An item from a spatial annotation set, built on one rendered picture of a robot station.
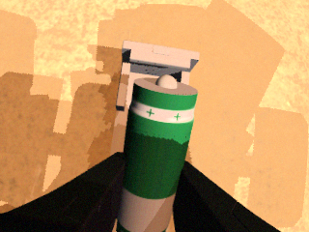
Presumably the green and white battery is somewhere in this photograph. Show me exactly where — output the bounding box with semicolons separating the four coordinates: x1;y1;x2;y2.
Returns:
116;74;198;232

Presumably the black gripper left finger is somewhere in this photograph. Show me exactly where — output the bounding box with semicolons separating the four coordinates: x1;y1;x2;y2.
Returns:
0;152;125;232

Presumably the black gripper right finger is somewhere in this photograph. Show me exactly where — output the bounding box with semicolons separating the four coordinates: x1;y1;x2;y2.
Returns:
173;161;279;232

